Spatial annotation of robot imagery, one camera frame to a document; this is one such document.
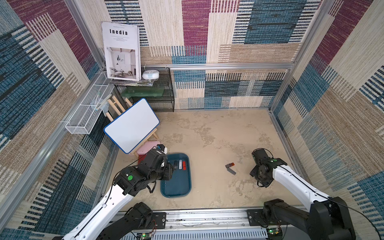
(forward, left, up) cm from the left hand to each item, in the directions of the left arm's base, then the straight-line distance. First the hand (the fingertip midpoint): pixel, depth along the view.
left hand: (171, 167), depth 72 cm
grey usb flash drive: (+6, -33, -18) cm, 38 cm away
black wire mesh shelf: (+59, +15, -12) cm, 62 cm away
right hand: (+2, -46, -16) cm, 48 cm away
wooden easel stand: (+30, +30, +15) cm, 45 cm away
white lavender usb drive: (+10, -3, -17) cm, 20 cm away
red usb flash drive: (+9, -5, -18) cm, 21 cm away
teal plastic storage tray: (-3, -3, -15) cm, 16 cm away
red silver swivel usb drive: (+9, -32, -18) cm, 38 cm away
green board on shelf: (+53, +23, +4) cm, 58 cm away
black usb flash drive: (+10, 0, -18) cm, 21 cm away
